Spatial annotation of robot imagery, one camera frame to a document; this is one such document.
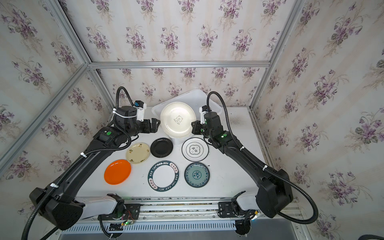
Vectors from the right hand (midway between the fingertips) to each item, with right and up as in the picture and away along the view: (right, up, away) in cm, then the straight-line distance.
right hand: (190, 123), depth 78 cm
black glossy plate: (-19, -16, +17) cm, 30 cm away
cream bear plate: (-7, +3, +1) cm, 8 cm away
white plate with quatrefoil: (+3, -17, +18) cm, 25 cm away
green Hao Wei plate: (-16, -30, +6) cm, 35 cm away
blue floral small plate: (+4, -30, +8) cm, 31 cm away
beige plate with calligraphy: (-33, -19, +15) cm, 41 cm away
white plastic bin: (+4, +20, +43) cm, 48 cm away
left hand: (-19, +3, -4) cm, 20 cm away
